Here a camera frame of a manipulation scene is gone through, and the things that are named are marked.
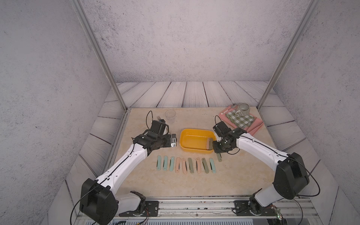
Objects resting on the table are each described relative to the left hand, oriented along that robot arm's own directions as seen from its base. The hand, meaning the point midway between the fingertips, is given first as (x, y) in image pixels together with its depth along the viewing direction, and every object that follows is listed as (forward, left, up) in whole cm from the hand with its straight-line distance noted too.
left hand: (172, 140), depth 81 cm
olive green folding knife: (-8, -11, -17) cm, 22 cm away
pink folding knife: (-7, -2, -17) cm, 19 cm away
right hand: (-3, -26, -7) cm, 27 cm away
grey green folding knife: (-8, -20, -17) cm, 27 cm away
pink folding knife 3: (+5, -23, -15) cm, 28 cm away
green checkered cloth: (+26, -52, -16) cm, 60 cm away
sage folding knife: (-7, -27, -8) cm, 29 cm away
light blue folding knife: (-7, +1, -17) cm, 18 cm away
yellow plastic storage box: (+10, -14, -17) cm, 24 cm away
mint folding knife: (-6, +5, -16) cm, 18 cm away
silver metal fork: (+32, +13, -16) cm, 39 cm away
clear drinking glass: (+31, +4, -13) cm, 34 cm away
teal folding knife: (-8, -24, -17) cm, 31 cm away
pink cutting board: (+19, -57, -16) cm, 62 cm away
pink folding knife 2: (-8, -6, -17) cm, 20 cm away
